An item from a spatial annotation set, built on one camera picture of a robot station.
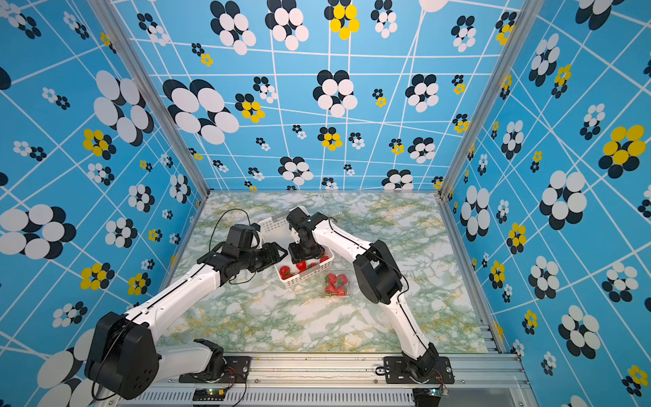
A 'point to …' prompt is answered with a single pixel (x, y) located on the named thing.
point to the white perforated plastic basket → (277, 229)
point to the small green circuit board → (209, 394)
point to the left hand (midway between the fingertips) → (286, 252)
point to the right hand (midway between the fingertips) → (301, 257)
